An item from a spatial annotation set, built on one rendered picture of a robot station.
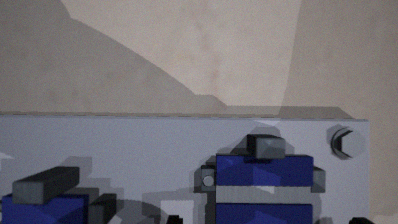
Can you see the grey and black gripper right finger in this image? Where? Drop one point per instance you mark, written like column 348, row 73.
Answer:
column 360, row 220

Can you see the blue rectangular block with white stripe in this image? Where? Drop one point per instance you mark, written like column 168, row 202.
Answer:
column 263, row 191

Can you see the grey fixture plate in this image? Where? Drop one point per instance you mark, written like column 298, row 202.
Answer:
column 153, row 163

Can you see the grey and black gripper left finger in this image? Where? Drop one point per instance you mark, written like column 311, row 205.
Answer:
column 174, row 219

